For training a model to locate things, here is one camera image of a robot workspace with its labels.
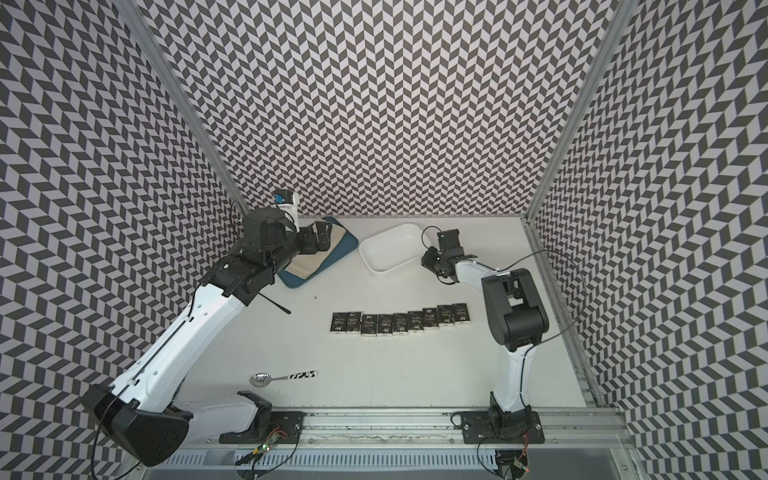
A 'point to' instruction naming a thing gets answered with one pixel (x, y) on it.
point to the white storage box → (392, 249)
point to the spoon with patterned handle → (260, 379)
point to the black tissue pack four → (385, 323)
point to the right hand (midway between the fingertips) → (423, 262)
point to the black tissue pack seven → (430, 317)
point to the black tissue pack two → (353, 321)
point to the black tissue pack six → (415, 321)
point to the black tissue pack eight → (460, 313)
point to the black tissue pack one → (339, 321)
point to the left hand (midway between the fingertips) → (314, 228)
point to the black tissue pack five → (400, 322)
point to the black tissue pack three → (369, 325)
